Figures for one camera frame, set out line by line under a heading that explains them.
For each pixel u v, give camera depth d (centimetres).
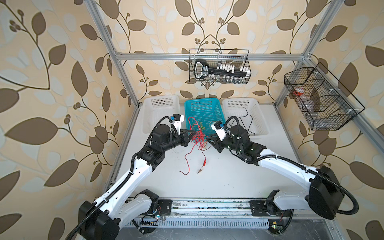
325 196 40
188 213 74
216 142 70
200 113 116
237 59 91
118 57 93
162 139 56
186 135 63
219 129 66
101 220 38
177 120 64
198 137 74
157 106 116
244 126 105
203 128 69
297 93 82
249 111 116
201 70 85
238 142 60
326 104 72
